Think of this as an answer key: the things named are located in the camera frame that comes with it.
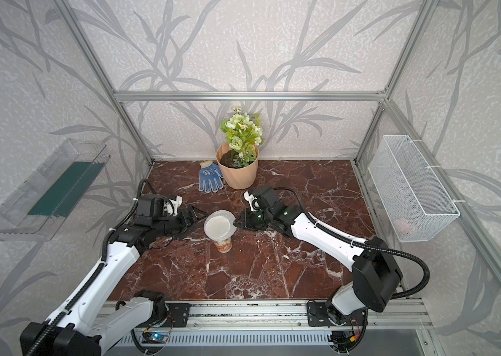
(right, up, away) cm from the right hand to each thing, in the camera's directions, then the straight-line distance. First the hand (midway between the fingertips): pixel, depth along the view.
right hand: (233, 223), depth 77 cm
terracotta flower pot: (-1, +21, +22) cm, 31 cm away
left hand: (-10, +1, -1) cm, 10 cm away
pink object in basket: (+57, 0, -4) cm, 57 cm away
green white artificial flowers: (+2, +34, +17) cm, 38 cm away
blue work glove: (-17, +15, +36) cm, 42 cm away
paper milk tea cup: (-4, -10, +6) cm, 12 cm away
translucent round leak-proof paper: (-6, -1, +2) cm, 6 cm away
